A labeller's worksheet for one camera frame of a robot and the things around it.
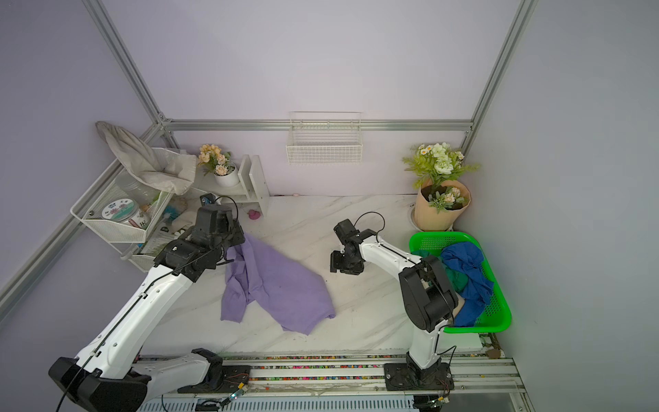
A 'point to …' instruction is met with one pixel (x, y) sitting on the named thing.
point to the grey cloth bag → (168, 170)
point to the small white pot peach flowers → (213, 160)
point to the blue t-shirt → (468, 257)
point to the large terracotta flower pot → (437, 203)
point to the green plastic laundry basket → (497, 316)
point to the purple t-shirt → (296, 295)
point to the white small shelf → (250, 191)
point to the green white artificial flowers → (433, 164)
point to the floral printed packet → (161, 235)
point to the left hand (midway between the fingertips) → (233, 225)
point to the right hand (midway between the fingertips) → (338, 272)
